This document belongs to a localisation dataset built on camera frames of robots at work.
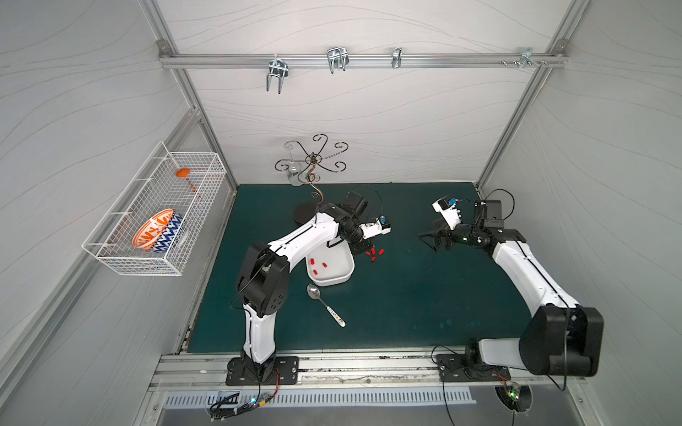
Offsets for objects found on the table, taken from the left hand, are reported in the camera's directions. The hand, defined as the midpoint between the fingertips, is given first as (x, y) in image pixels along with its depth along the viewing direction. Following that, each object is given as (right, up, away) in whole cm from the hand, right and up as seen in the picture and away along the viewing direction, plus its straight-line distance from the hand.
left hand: (369, 244), depth 87 cm
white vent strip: (-18, -39, -17) cm, 46 cm away
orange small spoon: (-57, +23, -7) cm, 62 cm away
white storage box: (-13, -8, +8) cm, 17 cm away
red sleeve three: (+6, -4, +11) cm, 13 cm away
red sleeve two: (+2, -4, +11) cm, 12 cm away
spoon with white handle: (-19, -16, +1) cm, 25 cm away
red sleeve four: (-19, -11, +6) cm, 22 cm away
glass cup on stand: (-27, +27, +8) cm, 39 cm away
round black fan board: (+40, -40, -15) cm, 58 cm away
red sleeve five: (-20, -7, +9) cm, 23 cm away
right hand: (+19, +6, -3) cm, 21 cm away
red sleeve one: (0, -5, +11) cm, 12 cm away
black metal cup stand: (-18, +28, -1) cm, 34 cm away
